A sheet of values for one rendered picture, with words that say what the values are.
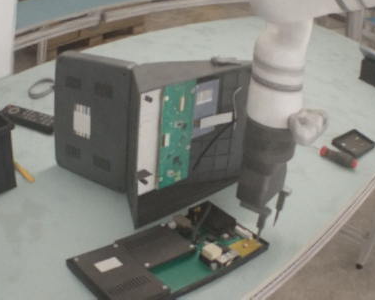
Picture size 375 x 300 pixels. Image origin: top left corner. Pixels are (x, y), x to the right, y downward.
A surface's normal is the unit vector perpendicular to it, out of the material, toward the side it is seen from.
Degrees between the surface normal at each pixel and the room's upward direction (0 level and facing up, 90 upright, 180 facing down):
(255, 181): 70
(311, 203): 0
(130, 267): 0
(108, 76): 90
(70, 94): 90
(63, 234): 0
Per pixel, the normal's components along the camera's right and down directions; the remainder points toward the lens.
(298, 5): -0.22, 0.51
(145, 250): 0.07, -0.87
